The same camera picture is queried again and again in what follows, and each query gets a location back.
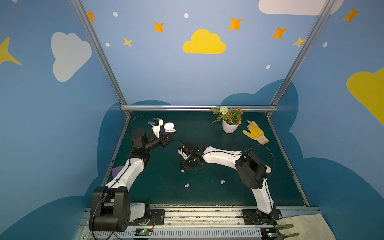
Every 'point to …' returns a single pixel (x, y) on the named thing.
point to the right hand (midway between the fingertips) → (184, 165)
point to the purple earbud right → (222, 181)
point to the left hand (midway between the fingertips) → (174, 132)
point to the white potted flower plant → (231, 118)
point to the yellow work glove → (256, 132)
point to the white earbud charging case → (169, 127)
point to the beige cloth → (309, 227)
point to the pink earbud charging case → (268, 170)
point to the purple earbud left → (186, 185)
